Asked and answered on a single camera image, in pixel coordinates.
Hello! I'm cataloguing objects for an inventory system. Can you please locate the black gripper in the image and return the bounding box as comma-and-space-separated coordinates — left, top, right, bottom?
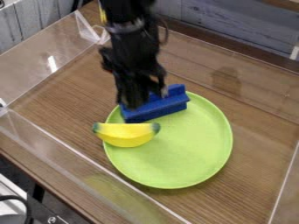
99, 25, 168, 110

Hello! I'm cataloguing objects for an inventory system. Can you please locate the yellow toy banana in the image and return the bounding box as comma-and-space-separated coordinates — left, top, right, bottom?
92, 122, 161, 148

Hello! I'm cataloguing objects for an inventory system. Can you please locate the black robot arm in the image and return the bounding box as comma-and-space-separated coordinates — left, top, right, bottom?
97, 0, 167, 110

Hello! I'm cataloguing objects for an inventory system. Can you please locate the green round plate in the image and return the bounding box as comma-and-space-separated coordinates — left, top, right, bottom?
104, 93, 233, 189

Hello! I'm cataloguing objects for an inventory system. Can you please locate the blue plastic block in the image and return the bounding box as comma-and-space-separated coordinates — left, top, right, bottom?
120, 84, 191, 123

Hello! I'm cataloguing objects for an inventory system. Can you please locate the yellow labelled tin can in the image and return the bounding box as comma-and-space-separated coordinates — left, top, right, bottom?
97, 2, 108, 25

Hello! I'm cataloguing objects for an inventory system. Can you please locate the clear acrylic enclosure wall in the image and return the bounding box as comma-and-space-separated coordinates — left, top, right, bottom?
0, 10, 299, 224

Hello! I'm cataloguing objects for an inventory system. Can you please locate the black cable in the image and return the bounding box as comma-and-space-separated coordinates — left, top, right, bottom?
0, 195, 36, 224

